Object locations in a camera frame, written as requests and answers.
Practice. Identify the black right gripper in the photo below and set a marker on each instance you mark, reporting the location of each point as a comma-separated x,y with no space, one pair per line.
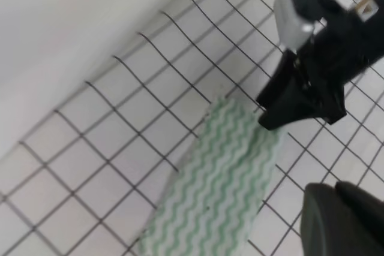
338,53

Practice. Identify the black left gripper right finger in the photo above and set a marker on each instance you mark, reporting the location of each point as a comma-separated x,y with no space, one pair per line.
366,207

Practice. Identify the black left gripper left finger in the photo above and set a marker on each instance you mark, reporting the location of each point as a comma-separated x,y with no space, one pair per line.
329,227

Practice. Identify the green wavy striped towel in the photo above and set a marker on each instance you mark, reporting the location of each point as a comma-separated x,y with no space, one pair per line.
210,206

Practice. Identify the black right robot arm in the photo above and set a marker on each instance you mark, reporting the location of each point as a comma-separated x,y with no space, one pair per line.
332,10

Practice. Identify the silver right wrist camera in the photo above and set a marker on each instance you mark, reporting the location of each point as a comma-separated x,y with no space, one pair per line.
295,20

